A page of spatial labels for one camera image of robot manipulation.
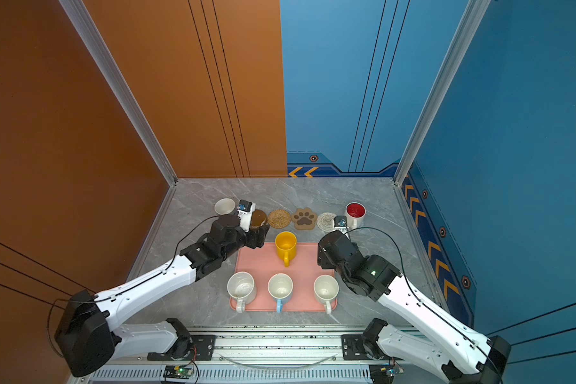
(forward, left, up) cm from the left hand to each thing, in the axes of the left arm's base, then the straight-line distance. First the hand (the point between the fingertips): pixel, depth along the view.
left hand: (260, 221), depth 80 cm
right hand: (-10, -21, 0) cm, 24 cm away
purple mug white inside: (+16, +18, -12) cm, 27 cm away
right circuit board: (-40, -39, -21) cm, 60 cm away
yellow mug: (+1, -8, -18) cm, 19 cm away
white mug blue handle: (-16, -7, -19) cm, 26 cm away
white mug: (-15, +7, -19) cm, 26 cm away
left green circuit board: (-40, +22, -22) cm, 51 cm away
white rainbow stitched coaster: (+14, -25, -19) cm, 35 cm away
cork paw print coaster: (+16, -16, -20) cm, 30 cm away
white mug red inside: (+15, -37, -14) cm, 43 cm away
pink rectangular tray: (-6, 0, -19) cm, 20 cm away
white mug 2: (-16, -23, -18) cm, 34 cm away
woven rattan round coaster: (+16, -5, -20) cm, 26 cm away
